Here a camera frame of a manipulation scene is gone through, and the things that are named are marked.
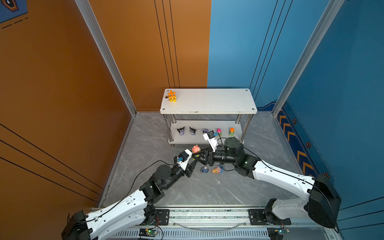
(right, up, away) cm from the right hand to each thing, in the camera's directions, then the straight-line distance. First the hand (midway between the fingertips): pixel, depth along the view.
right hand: (193, 156), depth 68 cm
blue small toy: (+15, -12, +19) cm, 27 cm away
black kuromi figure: (-1, +10, +27) cm, 29 cm away
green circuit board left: (-21, -37, +3) cm, 43 cm away
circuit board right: (+40, -37, +2) cm, 54 cm away
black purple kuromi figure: (-8, +11, +26) cm, 29 cm away
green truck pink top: (+16, +10, +29) cm, 35 cm away
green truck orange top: (+25, +10, +29) cm, 39 cm away
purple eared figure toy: (+7, +11, +31) cm, 33 cm away
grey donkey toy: (+6, -12, +19) cm, 23 cm away
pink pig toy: (+1, +4, -1) cm, 4 cm away
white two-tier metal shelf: (-2, +20, +6) cm, 21 cm away
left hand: (+1, +1, +2) cm, 2 cm away
